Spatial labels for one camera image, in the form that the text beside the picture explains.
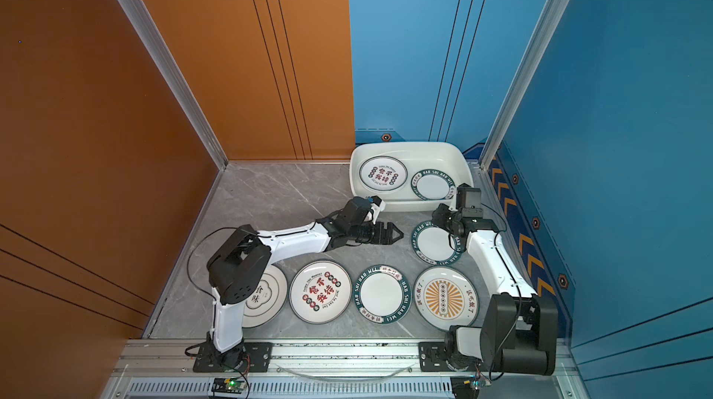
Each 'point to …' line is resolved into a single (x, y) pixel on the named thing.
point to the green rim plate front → (382, 294)
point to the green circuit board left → (228, 385)
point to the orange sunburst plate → (445, 297)
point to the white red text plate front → (320, 291)
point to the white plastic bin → (409, 176)
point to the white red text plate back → (382, 173)
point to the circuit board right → (468, 387)
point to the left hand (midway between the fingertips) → (398, 234)
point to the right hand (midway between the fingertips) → (435, 213)
